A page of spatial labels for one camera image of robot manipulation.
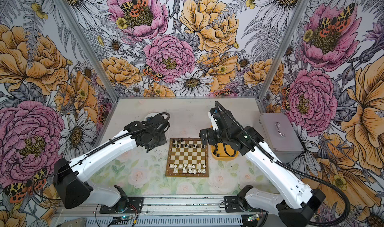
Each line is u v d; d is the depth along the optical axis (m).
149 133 0.56
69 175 0.41
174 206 0.76
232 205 0.74
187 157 0.89
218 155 0.88
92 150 0.45
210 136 0.62
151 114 1.05
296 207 0.37
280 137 0.81
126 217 0.72
